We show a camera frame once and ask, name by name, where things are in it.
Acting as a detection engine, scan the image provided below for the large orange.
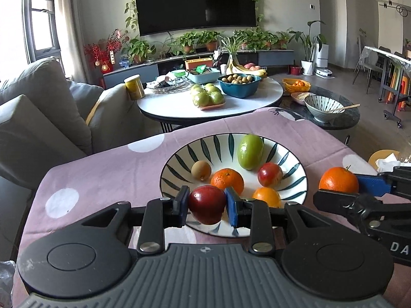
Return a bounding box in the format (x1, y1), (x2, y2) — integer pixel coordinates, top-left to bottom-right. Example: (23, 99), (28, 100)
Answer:
(211, 168), (245, 196)

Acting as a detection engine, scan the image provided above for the teal plastic tray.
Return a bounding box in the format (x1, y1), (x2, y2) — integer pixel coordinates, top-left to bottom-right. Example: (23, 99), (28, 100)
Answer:
(187, 68), (222, 84)

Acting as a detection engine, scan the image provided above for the wall-mounted television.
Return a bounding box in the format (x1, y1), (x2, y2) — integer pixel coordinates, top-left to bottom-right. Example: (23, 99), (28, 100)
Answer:
(135, 0), (257, 37)

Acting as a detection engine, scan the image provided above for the clear plastic bag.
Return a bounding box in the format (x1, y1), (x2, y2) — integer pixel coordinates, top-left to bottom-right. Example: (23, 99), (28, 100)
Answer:
(0, 259), (17, 308)

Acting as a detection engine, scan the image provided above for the small striped bowl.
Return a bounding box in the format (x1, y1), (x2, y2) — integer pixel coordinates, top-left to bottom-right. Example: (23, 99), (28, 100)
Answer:
(304, 95), (345, 123)

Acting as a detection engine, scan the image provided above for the orange basket of tangerines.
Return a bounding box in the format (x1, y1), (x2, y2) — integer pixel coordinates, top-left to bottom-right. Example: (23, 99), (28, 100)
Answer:
(283, 79), (311, 95)

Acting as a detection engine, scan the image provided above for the white tissue paper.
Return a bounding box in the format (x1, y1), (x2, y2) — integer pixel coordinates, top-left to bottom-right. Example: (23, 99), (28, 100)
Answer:
(375, 153), (411, 172)

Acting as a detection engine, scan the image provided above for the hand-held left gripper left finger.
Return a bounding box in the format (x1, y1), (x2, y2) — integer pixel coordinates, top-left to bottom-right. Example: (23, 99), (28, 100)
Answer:
(75, 185), (191, 254)

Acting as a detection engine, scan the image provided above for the dining table with chairs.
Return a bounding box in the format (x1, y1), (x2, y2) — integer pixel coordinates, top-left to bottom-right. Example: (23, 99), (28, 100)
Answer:
(355, 35), (411, 127)

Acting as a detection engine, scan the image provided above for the grey sofa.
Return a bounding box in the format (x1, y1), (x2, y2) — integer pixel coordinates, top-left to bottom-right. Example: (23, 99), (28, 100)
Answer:
(0, 56), (155, 199)

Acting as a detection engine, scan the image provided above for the potted green plant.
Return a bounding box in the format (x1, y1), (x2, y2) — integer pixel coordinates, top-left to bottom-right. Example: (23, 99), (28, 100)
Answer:
(197, 30), (223, 52)
(175, 32), (200, 55)
(256, 30), (277, 50)
(120, 37), (157, 65)

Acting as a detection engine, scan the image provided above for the brown kiwi fruit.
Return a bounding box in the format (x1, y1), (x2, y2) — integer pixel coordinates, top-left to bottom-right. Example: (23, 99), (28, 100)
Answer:
(191, 160), (212, 181)

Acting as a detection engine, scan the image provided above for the dark framed window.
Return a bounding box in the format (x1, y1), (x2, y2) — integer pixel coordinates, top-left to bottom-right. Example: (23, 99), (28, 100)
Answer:
(24, 0), (62, 65)

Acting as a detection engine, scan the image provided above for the green mango front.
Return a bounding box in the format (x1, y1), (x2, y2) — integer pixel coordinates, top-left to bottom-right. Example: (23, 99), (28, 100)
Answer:
(237, 134), (264, 170)

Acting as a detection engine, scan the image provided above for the dark round table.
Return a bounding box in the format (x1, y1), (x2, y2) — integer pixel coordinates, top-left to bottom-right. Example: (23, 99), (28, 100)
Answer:
(273, 85), (361, 131)

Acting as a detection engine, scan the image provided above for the red plum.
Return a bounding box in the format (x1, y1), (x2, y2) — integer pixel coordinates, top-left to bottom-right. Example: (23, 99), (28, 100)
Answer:
(188, 185), (227, 225)

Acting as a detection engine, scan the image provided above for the pack of green apples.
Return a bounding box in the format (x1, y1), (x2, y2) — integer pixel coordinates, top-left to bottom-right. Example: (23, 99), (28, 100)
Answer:
(190, 83), (226, 108)

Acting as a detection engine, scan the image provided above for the white robot vacuum dock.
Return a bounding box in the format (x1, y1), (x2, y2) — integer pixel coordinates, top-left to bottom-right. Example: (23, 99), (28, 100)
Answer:
(313, 43), (335, 79)

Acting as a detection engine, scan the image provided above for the pink plate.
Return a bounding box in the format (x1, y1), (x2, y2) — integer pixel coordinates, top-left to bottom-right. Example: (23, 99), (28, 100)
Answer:
(291, 92), (317, 107)

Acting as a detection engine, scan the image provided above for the grey pillow with yellow piping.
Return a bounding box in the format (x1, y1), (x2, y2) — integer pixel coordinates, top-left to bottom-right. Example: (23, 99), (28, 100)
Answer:
(85, 83), (143, 137)

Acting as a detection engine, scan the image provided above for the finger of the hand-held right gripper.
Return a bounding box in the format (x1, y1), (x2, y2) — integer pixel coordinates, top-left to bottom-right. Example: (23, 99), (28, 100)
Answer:
(353, 166), (411, 196)
(313, 189), (390, 230)

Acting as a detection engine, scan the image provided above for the glass plate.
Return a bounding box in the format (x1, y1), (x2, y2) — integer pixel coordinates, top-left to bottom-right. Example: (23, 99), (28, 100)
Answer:
(151, 76), (191, 94)

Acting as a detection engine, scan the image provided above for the wooden spoon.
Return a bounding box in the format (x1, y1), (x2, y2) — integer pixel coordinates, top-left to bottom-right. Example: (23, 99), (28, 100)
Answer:
(328, 104), (361, 113)

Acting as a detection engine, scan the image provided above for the beige curtain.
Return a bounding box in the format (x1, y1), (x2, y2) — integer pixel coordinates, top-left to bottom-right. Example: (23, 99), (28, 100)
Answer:
(54, 0), (88, 81)

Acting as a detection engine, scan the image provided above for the blue-grey pillow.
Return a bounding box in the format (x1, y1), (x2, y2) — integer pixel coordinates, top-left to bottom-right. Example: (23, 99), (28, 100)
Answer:
(68, 80), (105, 120)

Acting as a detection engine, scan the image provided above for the large-leaf plant in white pot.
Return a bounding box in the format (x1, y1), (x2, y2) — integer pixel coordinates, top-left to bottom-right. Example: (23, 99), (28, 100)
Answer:
(289, 20), (326, 76)

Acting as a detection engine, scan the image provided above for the orange with stem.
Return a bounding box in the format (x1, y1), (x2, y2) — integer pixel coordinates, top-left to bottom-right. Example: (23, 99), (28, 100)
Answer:
(319, 166), (359, 195)

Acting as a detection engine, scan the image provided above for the orange box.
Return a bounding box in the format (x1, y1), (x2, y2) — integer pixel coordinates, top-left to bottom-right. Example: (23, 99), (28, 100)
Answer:
(184, 57), (214, 70)

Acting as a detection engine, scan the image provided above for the white round table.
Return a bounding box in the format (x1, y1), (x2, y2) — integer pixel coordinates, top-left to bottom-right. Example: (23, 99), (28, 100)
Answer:
(137, 76), (284, 126)

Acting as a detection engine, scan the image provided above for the red decorative plant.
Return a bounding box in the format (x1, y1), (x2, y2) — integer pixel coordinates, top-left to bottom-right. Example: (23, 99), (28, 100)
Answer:
(84, 29), (125, 75)

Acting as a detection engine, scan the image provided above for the blue bowl of kiwis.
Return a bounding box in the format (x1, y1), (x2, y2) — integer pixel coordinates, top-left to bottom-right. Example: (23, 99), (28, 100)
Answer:
(217, 74), (261, 99)

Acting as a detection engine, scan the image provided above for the yellow canister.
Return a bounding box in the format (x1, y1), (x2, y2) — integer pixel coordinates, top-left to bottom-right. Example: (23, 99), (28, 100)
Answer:
(125, 74), (145, 101)

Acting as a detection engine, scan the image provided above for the pink polka dot tablecloth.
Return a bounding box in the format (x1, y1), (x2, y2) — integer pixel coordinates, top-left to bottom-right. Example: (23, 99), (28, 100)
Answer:
(11, 107), (411, 308)

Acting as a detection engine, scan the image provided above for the television console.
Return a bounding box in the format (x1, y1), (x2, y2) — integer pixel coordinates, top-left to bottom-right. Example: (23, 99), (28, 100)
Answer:
(103, 49), (295, 88)

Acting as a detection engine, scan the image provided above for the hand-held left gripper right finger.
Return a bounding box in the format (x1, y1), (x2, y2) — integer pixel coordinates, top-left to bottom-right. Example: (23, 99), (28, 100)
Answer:
(224, 187), (323, 254)

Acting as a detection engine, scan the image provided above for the small yellow-orange citrus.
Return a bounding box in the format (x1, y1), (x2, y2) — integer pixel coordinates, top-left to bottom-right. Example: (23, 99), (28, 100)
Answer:
(252, 187), (282, 208)

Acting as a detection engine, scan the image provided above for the white bowl dark leaf pattern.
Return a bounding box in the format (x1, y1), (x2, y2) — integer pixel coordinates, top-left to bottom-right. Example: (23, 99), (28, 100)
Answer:
(160, 133), (308, 238)

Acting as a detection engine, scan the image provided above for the bunch of bananas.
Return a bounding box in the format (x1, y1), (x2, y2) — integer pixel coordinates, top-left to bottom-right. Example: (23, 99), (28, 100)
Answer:
(226, 63), (268, 78)

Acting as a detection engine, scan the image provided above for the spider plant in vase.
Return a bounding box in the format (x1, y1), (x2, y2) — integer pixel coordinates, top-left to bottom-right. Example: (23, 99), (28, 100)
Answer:
(221, 36), (248, 72)

